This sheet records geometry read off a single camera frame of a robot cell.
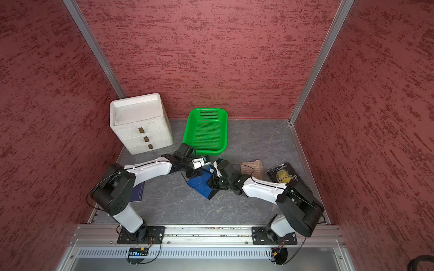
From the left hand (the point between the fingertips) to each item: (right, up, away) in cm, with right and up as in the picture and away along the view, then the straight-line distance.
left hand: (198, 169), depth 92 cm
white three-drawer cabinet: (-29, +26, -5) cm, 39 cm away
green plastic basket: (+3, +22, +22) cm, 31 cm away
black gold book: (+49, -2, +1) cm, 49 cm away
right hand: (+6, -7, -8) cm, 12 cm away
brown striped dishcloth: (+32, 0, +3) cm, 33 cm away
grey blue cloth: (+2, -6, -4) cm, 7 cm away
